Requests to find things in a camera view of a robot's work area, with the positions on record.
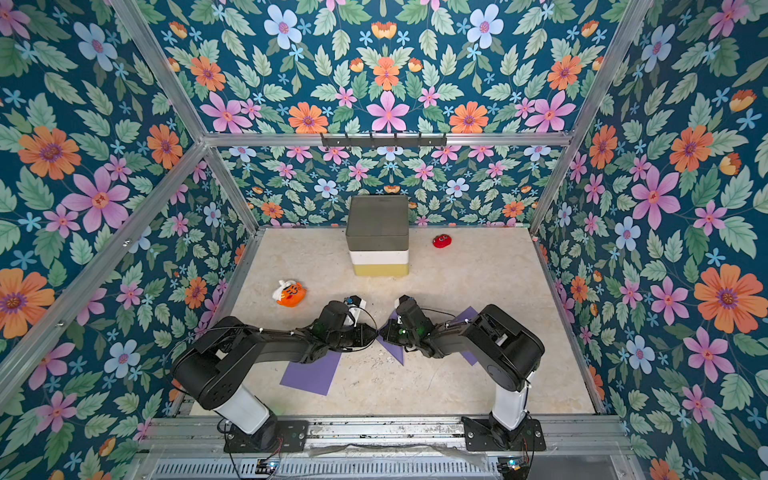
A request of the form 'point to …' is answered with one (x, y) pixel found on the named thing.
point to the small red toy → (442, 241)
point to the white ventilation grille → (335, 469)
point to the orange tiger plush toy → (289, 294)
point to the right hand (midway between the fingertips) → (381, 334)
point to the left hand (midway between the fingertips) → (381, 332)
